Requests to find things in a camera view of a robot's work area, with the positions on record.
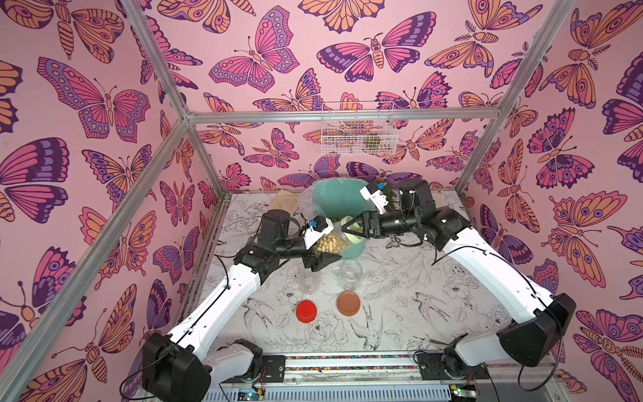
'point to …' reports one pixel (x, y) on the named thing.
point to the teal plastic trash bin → (341, 199)
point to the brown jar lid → (348, 302)
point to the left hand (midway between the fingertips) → (335, 242)
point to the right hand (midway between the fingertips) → (351, 226)
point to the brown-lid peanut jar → (350, 274)
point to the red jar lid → (306, 311)
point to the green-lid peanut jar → (331, 243)
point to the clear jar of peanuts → (308, 280)
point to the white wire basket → (355, 128)
